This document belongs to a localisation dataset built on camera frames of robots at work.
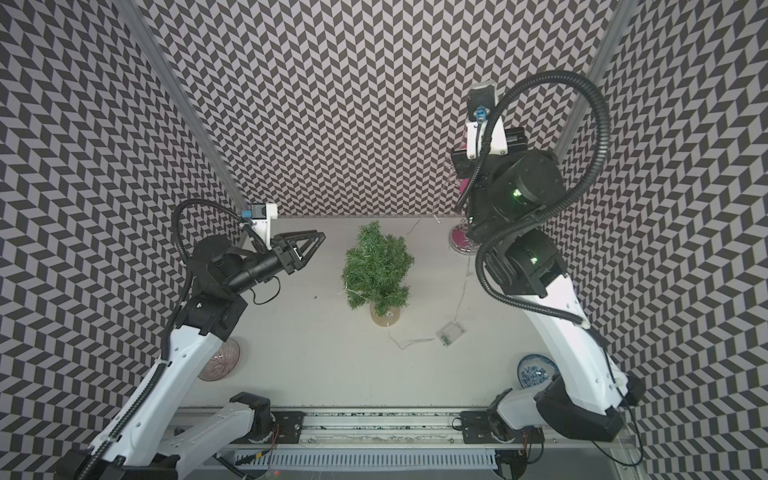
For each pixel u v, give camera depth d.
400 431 0.74
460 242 1.11
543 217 0.29
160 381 0.42
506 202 0.30
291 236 0.53
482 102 0.33
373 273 0.70
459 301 0.75
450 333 0.89
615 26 0.69
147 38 0.75
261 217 0.55
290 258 0.55
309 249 0.59
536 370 0.80
